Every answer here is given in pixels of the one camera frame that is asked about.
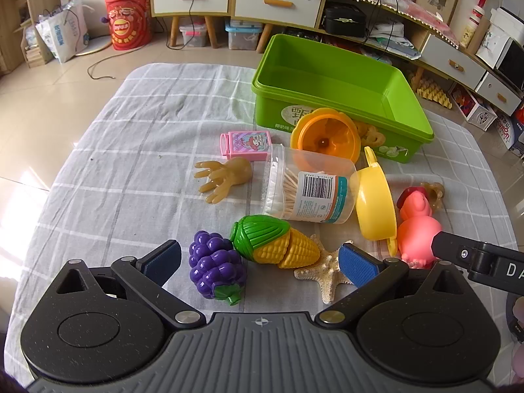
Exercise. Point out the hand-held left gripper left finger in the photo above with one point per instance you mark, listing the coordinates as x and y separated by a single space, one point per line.
163 260

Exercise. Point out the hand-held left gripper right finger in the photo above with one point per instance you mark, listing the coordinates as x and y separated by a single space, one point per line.
356 264

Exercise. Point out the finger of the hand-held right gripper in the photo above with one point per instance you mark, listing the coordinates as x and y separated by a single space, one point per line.
450 247

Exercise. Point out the cream starfish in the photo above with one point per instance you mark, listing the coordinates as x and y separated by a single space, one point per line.
323 274

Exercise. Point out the purple toy grapes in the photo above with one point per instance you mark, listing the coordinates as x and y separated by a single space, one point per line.
217 266

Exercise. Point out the amber translucent flower toy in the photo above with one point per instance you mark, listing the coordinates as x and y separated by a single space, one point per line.
437 190

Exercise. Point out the yellow toy pot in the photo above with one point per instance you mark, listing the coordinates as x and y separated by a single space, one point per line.
374 204

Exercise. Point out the small red fish toy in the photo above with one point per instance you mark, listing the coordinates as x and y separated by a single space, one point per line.
411 193

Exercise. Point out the yellow green toy corn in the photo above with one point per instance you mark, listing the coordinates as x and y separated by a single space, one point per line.
286 245

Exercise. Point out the clear cotton swab jar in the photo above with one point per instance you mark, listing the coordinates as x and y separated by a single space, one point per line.
311 180

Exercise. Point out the beige rubber hand toy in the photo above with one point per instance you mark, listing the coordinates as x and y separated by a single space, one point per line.
233 172

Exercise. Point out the orange flower-shaped cup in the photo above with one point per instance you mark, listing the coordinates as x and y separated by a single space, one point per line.
327 131

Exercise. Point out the pink toy card box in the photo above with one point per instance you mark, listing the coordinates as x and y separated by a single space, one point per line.
249 145

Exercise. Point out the green plastic box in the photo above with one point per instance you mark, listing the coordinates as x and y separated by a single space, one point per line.
327 73

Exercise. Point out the grey checked tablecloth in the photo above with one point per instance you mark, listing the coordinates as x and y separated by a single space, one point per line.
143 131

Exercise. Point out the red white toy box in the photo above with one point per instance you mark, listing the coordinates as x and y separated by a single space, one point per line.
477 110

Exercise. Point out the small white drawer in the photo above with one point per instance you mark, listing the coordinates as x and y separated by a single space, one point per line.
499 96

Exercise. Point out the black microwave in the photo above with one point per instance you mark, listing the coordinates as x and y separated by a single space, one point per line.
511 63

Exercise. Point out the stack of papers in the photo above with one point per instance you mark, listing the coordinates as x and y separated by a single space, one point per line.
393 39

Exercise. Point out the tall printed drink cup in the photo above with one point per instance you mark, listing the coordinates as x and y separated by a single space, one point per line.
470 28

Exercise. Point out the round white floor base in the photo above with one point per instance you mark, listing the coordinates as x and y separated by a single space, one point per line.
100 45

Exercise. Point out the clear storage box red lid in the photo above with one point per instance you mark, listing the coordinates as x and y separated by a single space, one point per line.
193 36

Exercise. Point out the red printed bucket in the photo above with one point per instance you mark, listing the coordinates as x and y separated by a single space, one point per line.
127 24

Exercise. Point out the clear storage box blue lid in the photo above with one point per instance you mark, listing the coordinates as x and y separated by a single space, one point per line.
243 35

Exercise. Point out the black case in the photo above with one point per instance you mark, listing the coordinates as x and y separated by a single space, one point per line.
342 20

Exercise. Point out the white paper shopping bag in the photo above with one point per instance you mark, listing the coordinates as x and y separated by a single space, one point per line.
61 32

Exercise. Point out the wide white drawer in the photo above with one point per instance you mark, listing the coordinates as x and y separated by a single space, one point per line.
278 2

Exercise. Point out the wooden bookshelf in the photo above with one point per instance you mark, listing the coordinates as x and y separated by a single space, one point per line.
24 8

